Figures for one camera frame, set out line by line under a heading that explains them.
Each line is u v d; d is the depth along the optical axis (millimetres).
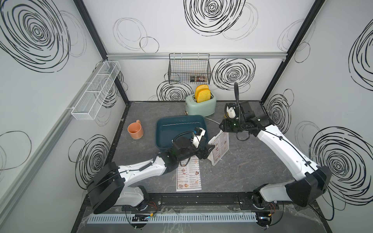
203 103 994
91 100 740
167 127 1024
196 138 614
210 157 826
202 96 965
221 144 828
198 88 991
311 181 386
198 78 882
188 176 826
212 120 1080
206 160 874
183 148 576
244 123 551
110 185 413
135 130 991
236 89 586
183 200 756
